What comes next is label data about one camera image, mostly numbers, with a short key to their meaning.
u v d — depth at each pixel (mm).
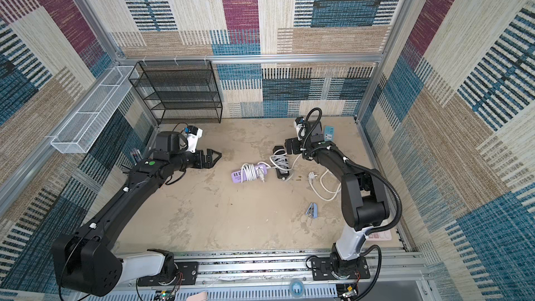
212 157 718
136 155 889
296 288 709
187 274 732
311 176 961
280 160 967
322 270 729
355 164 507
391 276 762
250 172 916
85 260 391
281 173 942
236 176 917
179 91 1082
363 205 480
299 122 847
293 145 851
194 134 712
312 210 851
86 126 730
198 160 700
